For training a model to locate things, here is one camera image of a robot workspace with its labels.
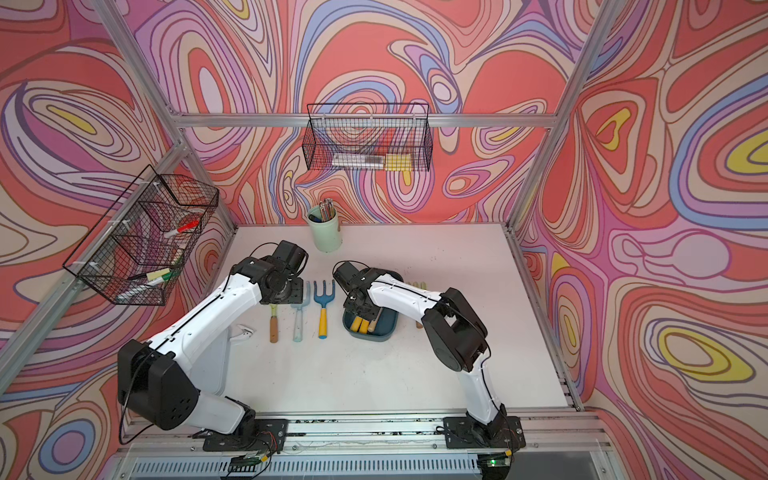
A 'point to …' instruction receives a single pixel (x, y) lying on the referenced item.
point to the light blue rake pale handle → (298, 316)
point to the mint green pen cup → (326, 235)
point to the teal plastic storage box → (385, 328)
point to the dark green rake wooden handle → (372, 324)
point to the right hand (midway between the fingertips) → (358, 317)
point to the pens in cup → (327, 211)
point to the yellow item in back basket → (398, 162)
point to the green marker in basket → (170, 275)
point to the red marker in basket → (181, 229)
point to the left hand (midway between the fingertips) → (292, 294)
